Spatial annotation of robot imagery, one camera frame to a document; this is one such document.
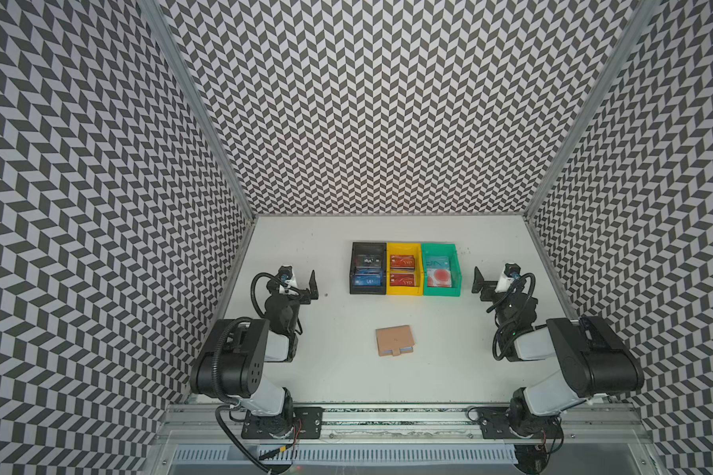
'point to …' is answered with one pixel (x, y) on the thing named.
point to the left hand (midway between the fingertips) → (298, 272)
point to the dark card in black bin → (367, 260)
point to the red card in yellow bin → (402, 260)
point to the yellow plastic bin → (404, 268)
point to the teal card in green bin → (437, 262)
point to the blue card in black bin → (367, 280)
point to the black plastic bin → (368, 269)
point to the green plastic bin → (446, 249)
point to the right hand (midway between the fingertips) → (491, 270)
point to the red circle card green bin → (439, 278)
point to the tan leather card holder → (395, 339)
